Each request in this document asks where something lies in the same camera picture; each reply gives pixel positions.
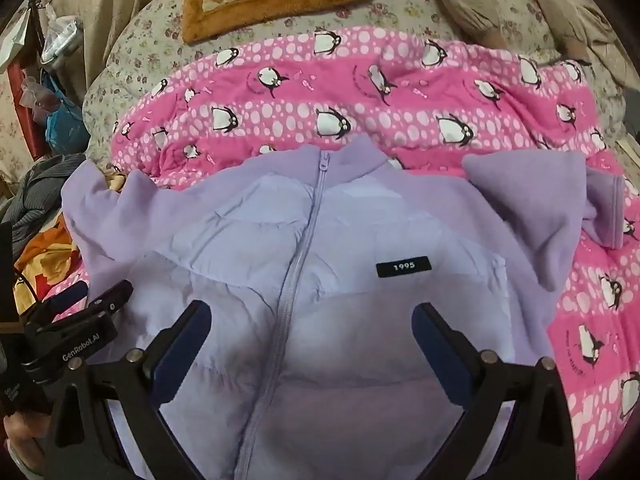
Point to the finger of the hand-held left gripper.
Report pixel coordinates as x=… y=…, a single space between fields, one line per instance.
x=95 y=305
x=72 y=296

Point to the pink penguin print blanket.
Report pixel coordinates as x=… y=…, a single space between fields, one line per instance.
x=350 y=95

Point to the red wooden furniture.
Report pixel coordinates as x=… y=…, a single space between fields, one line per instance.
x=27 y=110

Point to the person's left hand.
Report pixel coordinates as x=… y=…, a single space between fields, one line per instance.
x=20 y=442

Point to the grey striped cloth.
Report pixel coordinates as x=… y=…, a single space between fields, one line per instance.
x=40 y=185

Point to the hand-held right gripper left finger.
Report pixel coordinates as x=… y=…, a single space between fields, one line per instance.
x=182 y=345

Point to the floral quilt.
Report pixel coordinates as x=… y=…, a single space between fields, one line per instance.
x=150 y=60

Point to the orange yellow floral blanket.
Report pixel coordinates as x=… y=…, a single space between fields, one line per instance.
x=45 y=255

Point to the purple zip jacket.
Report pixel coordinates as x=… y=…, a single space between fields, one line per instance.
x=350 y=240

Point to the orange checked cushion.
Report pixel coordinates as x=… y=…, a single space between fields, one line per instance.
x=200 y=20

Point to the beige duvet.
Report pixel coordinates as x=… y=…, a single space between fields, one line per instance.
x=500 y=0

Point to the clear plastic bag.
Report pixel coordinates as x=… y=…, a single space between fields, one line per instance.
x=62 y=35

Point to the beige curtain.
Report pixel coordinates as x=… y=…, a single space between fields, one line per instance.
x=100 y=10

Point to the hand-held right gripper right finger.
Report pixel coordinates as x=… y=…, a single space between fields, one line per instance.
x=440 y=347

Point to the blue plastic bag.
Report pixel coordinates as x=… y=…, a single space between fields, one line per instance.
x=65 y=120

